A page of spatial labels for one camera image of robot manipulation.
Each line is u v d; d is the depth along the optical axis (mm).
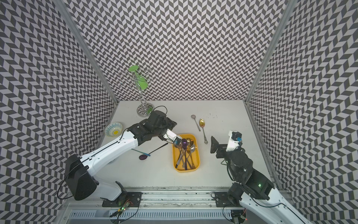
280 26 741
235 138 528
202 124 1022
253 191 462
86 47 874
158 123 591
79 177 387
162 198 747
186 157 868
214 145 616
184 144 891
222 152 577
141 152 925
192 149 890
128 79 1069
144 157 871
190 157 885
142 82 965
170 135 689
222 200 743
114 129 991
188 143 912
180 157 864
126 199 670
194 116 1088
